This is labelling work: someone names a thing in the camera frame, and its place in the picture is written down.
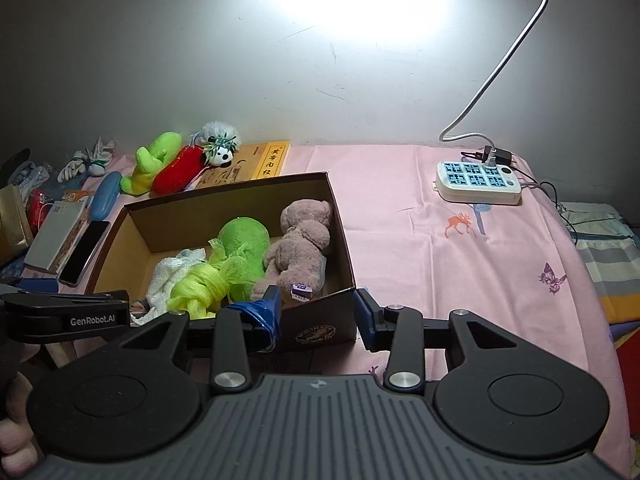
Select red plush toy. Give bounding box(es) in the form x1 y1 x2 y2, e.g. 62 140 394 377
151 144 206 196

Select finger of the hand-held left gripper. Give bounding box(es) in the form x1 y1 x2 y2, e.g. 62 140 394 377
0 289 130 347

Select person's left hand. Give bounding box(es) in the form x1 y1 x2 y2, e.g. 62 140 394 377
0 371 40 480

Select dark oval insole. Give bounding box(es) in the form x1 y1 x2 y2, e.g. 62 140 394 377
0 148 32 186

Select red packet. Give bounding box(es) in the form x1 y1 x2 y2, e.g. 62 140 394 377
26 189 53 233

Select black charger plug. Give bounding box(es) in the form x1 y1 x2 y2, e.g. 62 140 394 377
461 145 515 167

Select red and yellow cloth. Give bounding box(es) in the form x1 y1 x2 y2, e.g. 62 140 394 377
612 317 640 403

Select black smartphone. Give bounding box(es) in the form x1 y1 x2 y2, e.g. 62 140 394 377
58 220 112 288

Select brown cardboard box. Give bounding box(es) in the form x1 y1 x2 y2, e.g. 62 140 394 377
84 171 358 356

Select gold gift bag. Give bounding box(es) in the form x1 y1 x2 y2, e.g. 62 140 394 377
0 184 35 266

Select white glove bundle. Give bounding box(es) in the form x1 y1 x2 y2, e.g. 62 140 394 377
56 136 117 184

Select blue patterned cloth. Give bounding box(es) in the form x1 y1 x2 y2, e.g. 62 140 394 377
0 260 63 293

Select pink teddy bear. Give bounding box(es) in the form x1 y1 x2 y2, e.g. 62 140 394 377
250 199 335 303

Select striped bedding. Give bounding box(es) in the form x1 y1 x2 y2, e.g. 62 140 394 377
559 201 640 323

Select yellow book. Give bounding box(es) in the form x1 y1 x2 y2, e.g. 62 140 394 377
194 141 292 191

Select white power cable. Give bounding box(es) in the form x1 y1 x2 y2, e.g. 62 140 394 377
439 0 563 163

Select pink printed bedsheet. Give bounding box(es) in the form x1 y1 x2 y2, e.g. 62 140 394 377
20 144 636 471

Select black thin cables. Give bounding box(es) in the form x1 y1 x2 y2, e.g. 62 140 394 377
520 175 583 246

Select white gauze cloth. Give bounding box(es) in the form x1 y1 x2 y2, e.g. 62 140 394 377
147 248 207 311

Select clear plastic bag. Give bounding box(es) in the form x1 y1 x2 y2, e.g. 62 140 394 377
10 160 56 191

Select white panda plush toy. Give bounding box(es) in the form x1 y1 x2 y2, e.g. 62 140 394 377
189 121 242 167

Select small green plush toy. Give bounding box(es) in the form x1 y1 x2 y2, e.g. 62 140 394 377
119 131 183 196

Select yellow knotted towel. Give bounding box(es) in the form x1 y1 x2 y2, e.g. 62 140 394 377
166 262 233 320

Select large green plush toy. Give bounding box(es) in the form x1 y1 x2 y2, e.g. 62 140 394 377
216 216 271 293

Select white power strip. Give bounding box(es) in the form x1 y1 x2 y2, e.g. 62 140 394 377
433 159 524 207

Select white power bank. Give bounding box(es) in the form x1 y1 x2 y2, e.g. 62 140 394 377
23 200 90 275

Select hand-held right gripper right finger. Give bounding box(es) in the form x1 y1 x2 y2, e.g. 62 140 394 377
352 287 536 393

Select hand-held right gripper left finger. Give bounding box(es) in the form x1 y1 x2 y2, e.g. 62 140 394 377
119 285 283 395

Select blue glasses case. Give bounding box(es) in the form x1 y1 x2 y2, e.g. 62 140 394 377
91 171 123 222

